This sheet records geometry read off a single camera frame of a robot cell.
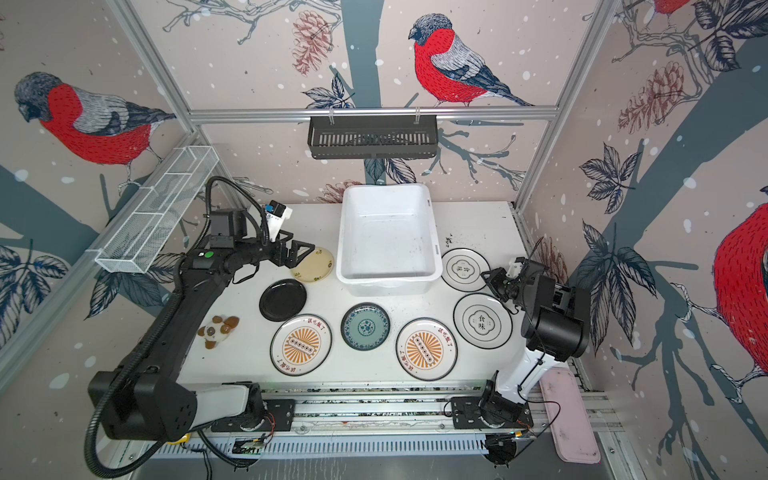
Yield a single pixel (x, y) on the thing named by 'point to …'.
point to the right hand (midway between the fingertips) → (486, 277)
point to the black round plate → (282, 300)
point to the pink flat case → (571, 425)
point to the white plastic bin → (387, 241)
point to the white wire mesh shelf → (133, 247)
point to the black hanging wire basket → (373, 137)
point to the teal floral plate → (365, 326)
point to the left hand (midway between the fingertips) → (298, 239)
